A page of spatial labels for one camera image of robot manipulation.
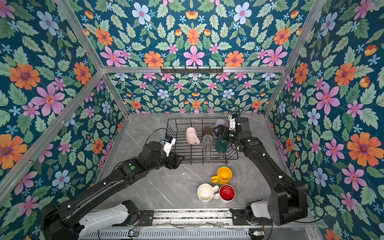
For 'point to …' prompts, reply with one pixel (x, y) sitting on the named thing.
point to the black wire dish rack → (194, 154)
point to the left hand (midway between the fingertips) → (182, 153)
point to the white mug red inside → (226, 195)
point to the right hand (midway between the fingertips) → (218, 129)
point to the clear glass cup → (207, 143)
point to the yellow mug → (224, 175)
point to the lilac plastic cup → (223, 122)
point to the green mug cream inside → (221, 146)
